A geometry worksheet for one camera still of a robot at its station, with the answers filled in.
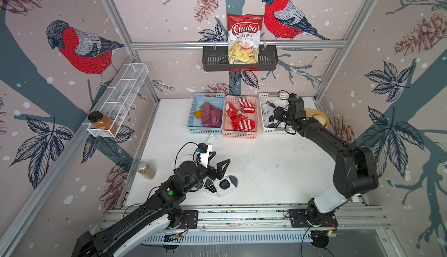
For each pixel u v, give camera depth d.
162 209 0.52
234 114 1.10
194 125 1.06
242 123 1.04
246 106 1.10
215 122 1.00
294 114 0.70
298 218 0.73
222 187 0.82
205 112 1.06
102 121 0.60
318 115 1.06
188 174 0.55
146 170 0.80
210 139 0.97
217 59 0.95
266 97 1.15
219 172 0.65
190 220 0.73
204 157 0.64
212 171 0.64
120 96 0.80
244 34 0.85
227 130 1.03
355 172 0.45
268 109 1.07
